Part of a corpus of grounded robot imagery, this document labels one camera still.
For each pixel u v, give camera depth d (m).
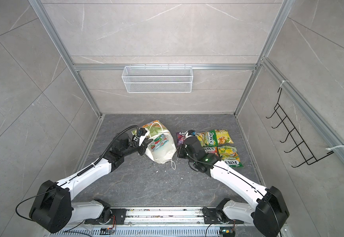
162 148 0.98
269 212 0.38
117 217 0.73
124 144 0.64
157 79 1.01
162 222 0.73
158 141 0.98
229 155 0.94
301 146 0.64
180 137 1.02
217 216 0.65
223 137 1.01
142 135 0.68
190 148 0.60
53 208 0.40
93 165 0.53
